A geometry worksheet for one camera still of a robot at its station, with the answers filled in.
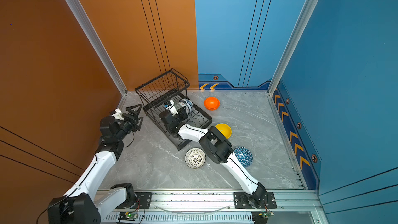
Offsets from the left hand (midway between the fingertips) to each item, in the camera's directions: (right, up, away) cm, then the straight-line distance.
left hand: (143, 108), depth 78 cm
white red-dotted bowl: (+26, -28, +8) cm, 39 cm away
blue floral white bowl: (+22, +3, +23) cm, 32 cm away
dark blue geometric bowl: (+53, -27, +8) cm, 60 cm away
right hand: (+19, 0, +19) cm, 27 cm away
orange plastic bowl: (+36, +3, +31) cm, 48 cm away
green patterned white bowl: (+16, +2, +16) cm, 23 cm away
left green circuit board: (-4, -49, -8) cm, 50 cm away
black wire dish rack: (+4, +12, +37) cm, 39 cm away
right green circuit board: (+59, -48, -8) cm, 77 cm away
